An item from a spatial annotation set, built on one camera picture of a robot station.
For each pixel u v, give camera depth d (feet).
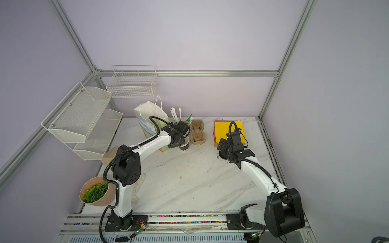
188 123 2.96
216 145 3.38
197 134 3.44
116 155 1.77
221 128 3.63
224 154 3.25
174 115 3.26
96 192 2.35
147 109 3.19
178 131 2.33
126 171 1.72
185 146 3.05
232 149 2.13
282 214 1.33
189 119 3.14
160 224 2.45
